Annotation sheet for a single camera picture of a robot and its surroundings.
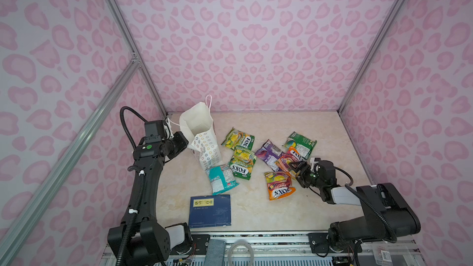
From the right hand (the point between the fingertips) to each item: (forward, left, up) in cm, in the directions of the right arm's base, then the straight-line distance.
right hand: (292, 168), depth 89 cm
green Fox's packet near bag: (+19, +28, -2) cm, 34 cm away
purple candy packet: (+9, +10, -2) cm, 14 cm away
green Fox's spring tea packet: (+4, +24, -3) cm, 25 cm away
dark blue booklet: (-19, +37, -5) cm, 42 cm away
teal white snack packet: (-6, +33, -2) cm, 34 cm away
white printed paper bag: (+21, +48, +10) cm, 53 cm away
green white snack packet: (+15, -9, -3) cm, 18 cm away
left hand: (+4, +46, +19) cm, 50 cm away
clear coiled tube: (-31, +25, -5) cm, 40 cm away
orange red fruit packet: (+8, -1, -2) cm, 8 cm away
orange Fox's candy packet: (-8, +7, -2) cm, 10 cm away
